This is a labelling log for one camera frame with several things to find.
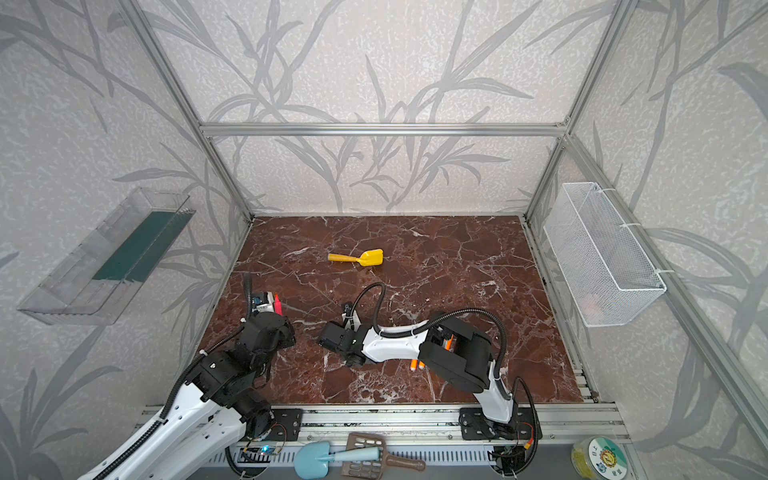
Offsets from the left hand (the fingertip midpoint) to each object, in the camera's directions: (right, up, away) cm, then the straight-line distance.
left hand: (293, 311), depth 79 cm
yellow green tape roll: (+71, -28, -16) cm, 78 cm away
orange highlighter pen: (+34, -16, +4) cm, 38 cm away
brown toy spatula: (+23, -34, -10) cm, 42 cm away
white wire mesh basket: (+72, +12, -18) cm, 75 cm away
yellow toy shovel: (+16, +12, +29) cm, 35 cm away
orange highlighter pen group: (+32, -16, +4) cm, 36 cm away
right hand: (+14, -9, +11) cm, 20 cm away
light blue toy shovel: (+8, -33, -9) cm, 35 cm away
